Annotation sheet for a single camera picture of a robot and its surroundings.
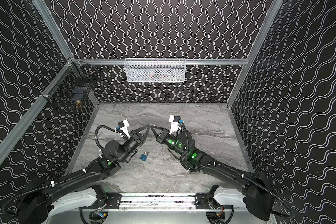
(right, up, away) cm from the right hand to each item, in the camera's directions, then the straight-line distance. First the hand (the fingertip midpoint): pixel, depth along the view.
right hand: (150, 128), depth 66 cm
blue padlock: (-7, -20, +24) cm, 32 cm away
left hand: (+1, +1, -3) cm, 4 cm away
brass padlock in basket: (-45, +14, +15) cm, 49 cm away
